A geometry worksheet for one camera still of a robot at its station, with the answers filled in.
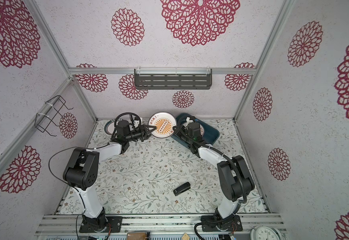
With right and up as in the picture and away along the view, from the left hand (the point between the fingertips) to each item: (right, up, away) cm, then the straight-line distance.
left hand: (155, 130), depth 88 cm
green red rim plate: (-39, +3, +27) cm, 48 cm away
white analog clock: (+53, -48, -20) cm, 74 cm away
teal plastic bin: (+37, -3, +17) cm, 41 cm away
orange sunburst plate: (+5, +5, +1) cm, 7 cm away
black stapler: (+15, -32, -7) cm, 36 cm away
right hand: (+10, +3, -1) cm, 11 cm away
